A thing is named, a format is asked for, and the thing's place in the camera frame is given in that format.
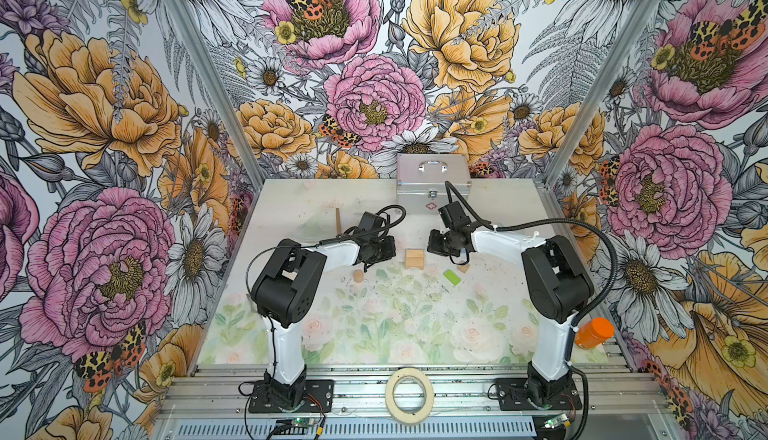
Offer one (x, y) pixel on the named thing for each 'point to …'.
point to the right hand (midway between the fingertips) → (431, 254)
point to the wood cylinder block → (358, 276)
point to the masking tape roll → (399, 414)
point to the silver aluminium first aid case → (420, 181)
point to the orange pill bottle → (594, 332)
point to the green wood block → (451, 277)
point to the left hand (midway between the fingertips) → (394, 257)
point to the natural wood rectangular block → (414, 258)
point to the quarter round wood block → (464, 268)
